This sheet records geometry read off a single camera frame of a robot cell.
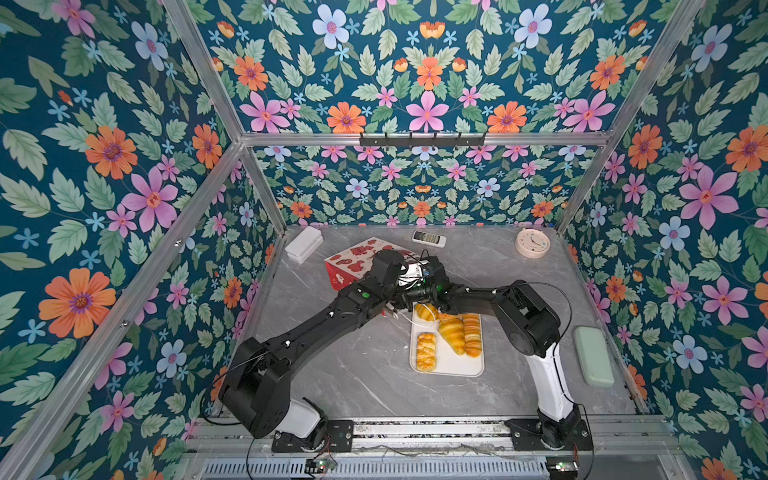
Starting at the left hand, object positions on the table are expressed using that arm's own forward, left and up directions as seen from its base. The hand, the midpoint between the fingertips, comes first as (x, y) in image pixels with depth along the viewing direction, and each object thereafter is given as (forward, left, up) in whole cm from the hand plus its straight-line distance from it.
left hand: (400, 251), depth 81 cm
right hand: (-7, +7, -12) cm, 16 cm away
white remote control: (+24, -13, -23) cm, 36 cm away
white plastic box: (+23, +36, -21) cm, 48 cm away
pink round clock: (+18, -51, -22) cm, 58 cm away
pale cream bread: (-15, -15, -21) cm, 29 cm away
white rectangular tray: (-24, -12, -23) cm, 35 cm away
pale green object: (-25, -54, -21) cm, 63 cm away
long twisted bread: (-17, -21, -22) cm, 34 cm away
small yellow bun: (-10, -7, -18) cm, 21 cm away
